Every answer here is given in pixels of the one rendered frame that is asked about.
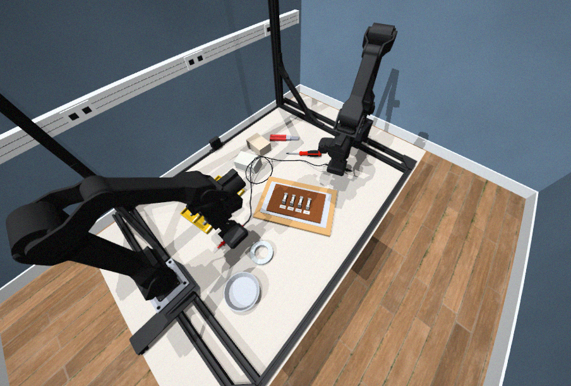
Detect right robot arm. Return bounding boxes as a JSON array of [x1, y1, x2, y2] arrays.
[[6, 168, 246, 302]]

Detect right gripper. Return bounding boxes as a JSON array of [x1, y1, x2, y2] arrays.
[[204, 204, 248, 249]]

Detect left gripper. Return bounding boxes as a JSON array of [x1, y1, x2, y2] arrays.
[[327, 140, 354, 176]]

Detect beige block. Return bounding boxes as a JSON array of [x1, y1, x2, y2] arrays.
[[246, 133, 271, 156]]

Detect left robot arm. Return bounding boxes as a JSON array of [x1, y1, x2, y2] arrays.
[[318, 23, 397, 160]]

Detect yellow tray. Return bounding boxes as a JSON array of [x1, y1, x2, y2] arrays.
[[180, 175, 244, 234]]

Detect red and black screwdriver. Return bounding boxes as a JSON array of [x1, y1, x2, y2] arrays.
[[288, 150, 322, 157]]

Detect white rectangular block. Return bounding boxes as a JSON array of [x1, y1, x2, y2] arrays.
[[234, 151, 261, 174]]

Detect red-handled pliers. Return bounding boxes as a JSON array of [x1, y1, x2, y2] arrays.
[[270, 135, 298, 142]]

